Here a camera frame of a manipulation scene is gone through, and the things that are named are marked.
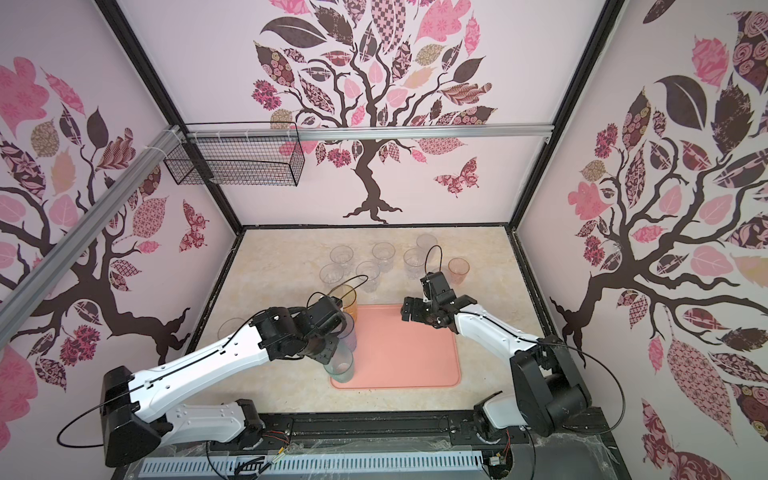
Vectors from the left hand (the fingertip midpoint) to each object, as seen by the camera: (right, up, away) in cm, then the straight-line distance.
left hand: (325, 350), depth 75 cm
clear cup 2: (+10, +19, +29) cm, 36 cm away
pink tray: (+17, -6, +16) cm, 24 cm away
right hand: (+24, +8, +14) cm, 29 cm away
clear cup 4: (+25, +22, +31) cm, 46 cm away
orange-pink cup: (+40, +19, +26) cm, 52 cm away
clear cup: (-4, +17, +28) cm, 33 cm away
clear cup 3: (+14, +25, +32) cm, 43 cm away
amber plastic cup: (+4, +12, +11) cm, 17 cm away
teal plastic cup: (+3, -7, +7) cm, 11 cm away
